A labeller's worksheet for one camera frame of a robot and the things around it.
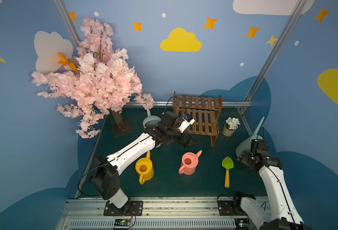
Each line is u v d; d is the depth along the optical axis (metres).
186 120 0.66
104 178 0.42
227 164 0.89
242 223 0.72
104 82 0.66
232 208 0.73
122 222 0.72
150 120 0.86
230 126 0.96
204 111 1.01
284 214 0.40
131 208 0.73
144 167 0.78
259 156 0.55
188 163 0.81
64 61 0.69
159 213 0.73
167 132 0.60
